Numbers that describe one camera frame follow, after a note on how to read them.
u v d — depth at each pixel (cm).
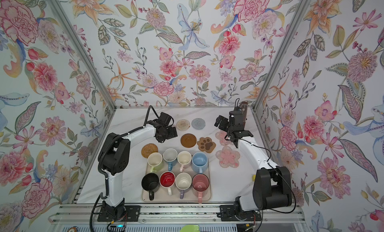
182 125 110
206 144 101
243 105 97
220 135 104
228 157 94
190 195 80
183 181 84
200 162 92
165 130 82
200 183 82
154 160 86
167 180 83
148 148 98
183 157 89
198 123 110
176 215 75
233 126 66
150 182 82
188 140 101
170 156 88
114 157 53
